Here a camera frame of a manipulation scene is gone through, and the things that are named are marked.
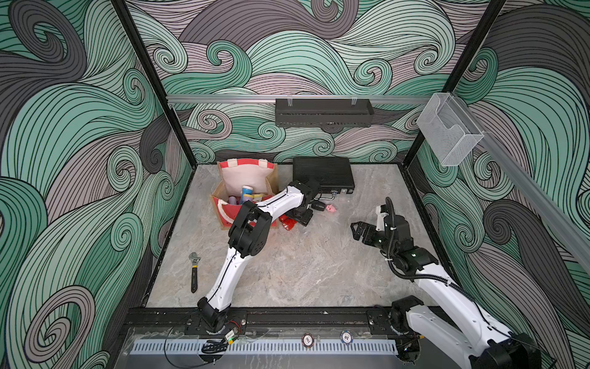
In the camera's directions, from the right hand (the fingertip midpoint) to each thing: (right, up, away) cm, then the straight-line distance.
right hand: (359, 228), depth 82 cm
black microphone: (-13, +6, +18) cm, 23 cm away
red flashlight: (-26, -1, +12) cm, 29 cm away
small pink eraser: (-7, +5, +18) cm, 20 cm away
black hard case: (-3, +21, +31) cm, 38 cm away
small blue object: (-44, +14, +15) cm, 49 cm away
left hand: (-21, +2, +16) cm, 27 cm away
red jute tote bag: (-49, +20, +13) cm, 55 cm away
